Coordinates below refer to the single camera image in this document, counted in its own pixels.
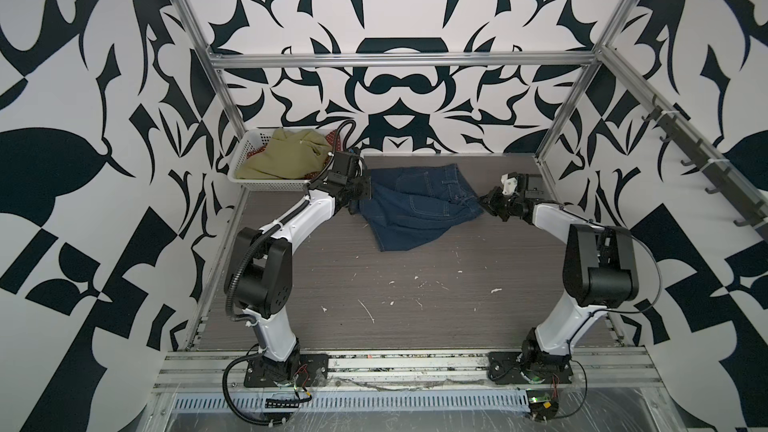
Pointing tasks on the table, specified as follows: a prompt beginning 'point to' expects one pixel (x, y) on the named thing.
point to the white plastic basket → (252, 141)
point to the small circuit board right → (541, 404)
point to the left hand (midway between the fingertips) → (370, 177)
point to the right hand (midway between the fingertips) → (481, 195)
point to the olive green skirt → (288, 155)
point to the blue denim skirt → (411, 205)
